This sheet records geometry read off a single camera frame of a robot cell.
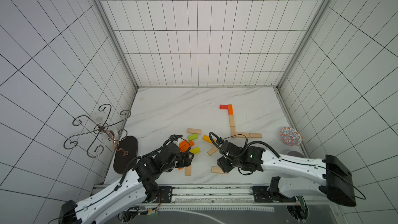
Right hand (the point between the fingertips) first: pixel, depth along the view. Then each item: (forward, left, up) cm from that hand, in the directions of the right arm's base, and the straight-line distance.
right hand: (220, 157), depth 79 cm
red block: (+37, -4, -5) cm, 38 cm away
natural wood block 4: (-6, +17, -6) cm, 19 cm away
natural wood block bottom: (-5, +1, -5) cm, 7 cm away
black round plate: (+1, +53, -2) cm, 53 cm away
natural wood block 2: (+17, -18, -6) cm, 25 cm away
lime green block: (+13, +16, -5) cm, 21 cm away
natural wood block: (+27, -9, -7) cm, 30 cm away
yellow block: (+5, +14, -6) cm, 16 cm away
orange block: (+36, -8, -6) cm, 37 cm away
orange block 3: (+8, +16, -4) cm, 19 cm away
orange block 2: (+7, +21, -4) cm, 22 cm away
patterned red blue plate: (+17, -44, -6) cm, 47 cm away
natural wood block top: (+17, +13, -5) cm, 22 cm away
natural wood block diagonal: (+18, -9, -6) cm, 21 cm away
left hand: (-3, +18, +3) cm, 18 cm away
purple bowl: (+5, -41, -2) cm, 41 cm away
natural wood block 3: (+16, -23, -5) cm, 28 cm away
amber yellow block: (+12, +7, -4) cm, 15 cm away
